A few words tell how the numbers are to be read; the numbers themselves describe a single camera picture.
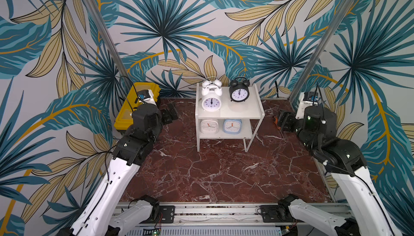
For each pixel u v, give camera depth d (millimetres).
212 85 671
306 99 491
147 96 532
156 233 713
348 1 732
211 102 667
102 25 803
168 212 734
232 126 798
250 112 708
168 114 584
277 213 726
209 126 795
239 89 689
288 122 528
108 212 378
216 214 748
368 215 359
